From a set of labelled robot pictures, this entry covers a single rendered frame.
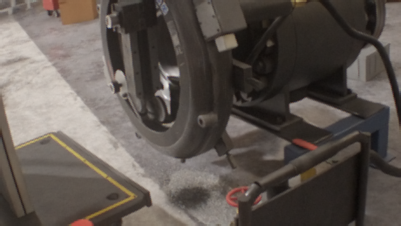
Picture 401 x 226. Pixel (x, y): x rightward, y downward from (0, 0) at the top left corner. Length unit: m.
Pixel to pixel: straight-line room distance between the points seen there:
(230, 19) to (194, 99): 0.27
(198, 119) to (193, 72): 0.15
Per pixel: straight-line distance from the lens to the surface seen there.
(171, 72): 1.82
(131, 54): 1.68
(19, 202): 1.41
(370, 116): 1.96
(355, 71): 3.09
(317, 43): 1.79
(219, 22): 1.28
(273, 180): 0.92
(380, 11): 2.19
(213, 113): 1.44
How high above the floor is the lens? 1.03
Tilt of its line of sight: 23 degrees down
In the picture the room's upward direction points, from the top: 6 degrees counter-clockwise
